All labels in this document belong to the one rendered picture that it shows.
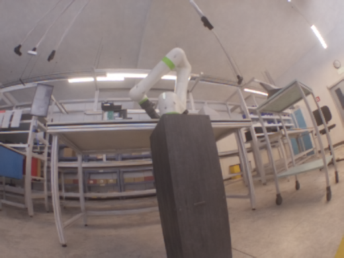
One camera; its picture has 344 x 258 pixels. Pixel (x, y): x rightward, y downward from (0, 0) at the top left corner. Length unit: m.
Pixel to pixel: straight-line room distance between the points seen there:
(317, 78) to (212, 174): 6.44
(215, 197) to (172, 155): 0.26
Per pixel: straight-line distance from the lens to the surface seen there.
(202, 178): 0.62
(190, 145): 0.61
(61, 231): 1.33
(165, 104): 0.85
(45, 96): 2.46
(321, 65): 6.88
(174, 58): 1.08
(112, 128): 1.11
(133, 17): 3.62
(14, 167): 2.35
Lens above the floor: 0.53
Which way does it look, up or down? 20 degrees up
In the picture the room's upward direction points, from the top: 9 degrees counter-clockwise
